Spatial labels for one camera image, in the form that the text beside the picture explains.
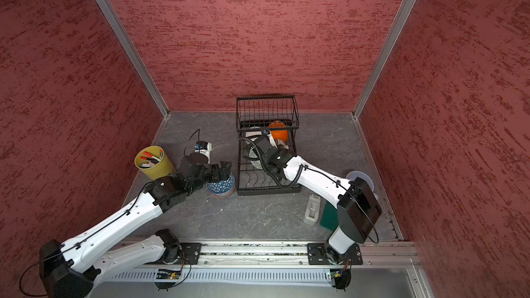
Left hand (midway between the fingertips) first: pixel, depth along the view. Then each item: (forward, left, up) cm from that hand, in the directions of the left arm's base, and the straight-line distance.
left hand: (221, 168), depth 78 cm
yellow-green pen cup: (+2, +26, -6) cm, 27 cm away
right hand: (+8, -20, -2) cm, 21 cm away
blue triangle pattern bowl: (0, -2, -13) cm, 13 cm away
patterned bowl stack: (-4, +2, -13) cm, 14 cm away
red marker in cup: (+8, +34, -8) cm, 36 cm away
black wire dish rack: (+28, -22, +2) cm, 36 cm away
